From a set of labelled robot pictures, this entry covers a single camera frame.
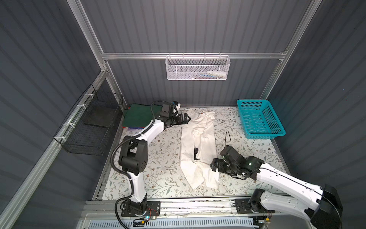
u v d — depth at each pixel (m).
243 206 0.73
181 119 0.83
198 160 0.91
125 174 0.52
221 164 0.69
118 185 0.81
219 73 0.91
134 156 0.51
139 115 1.12
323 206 0.40
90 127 0.75
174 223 0.77
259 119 1.12
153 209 0.72
